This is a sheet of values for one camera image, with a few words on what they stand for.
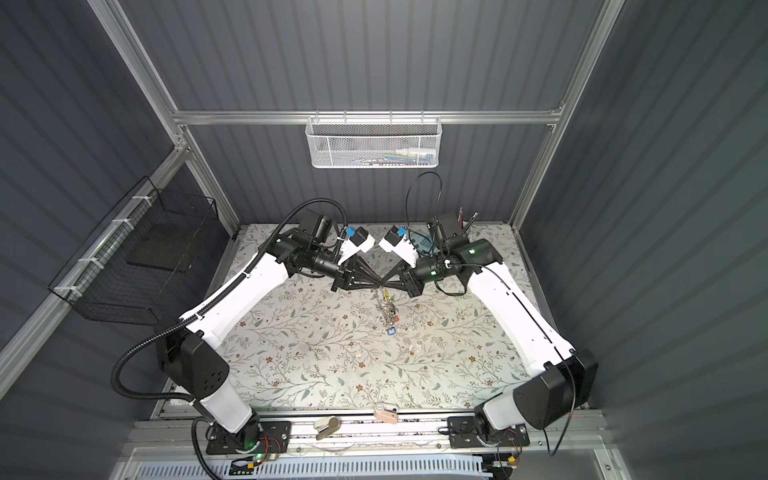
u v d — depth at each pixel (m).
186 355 0.43
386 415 0.75
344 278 0.62
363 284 0.66
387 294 1.03
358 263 0.67
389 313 0.71
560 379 0.39
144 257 0.74
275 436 0.74
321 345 0.89
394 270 0.67
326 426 0.74
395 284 0.66
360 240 0.61
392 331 0.77
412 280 0.60
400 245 0.61
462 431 0.73
